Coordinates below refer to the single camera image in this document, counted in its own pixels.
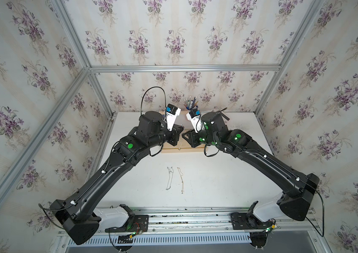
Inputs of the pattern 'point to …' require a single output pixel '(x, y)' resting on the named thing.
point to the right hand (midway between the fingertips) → (186, 134)
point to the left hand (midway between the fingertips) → (186, 128)
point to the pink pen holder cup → (190, 104)
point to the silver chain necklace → (170, 171)
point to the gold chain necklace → (181, 180)
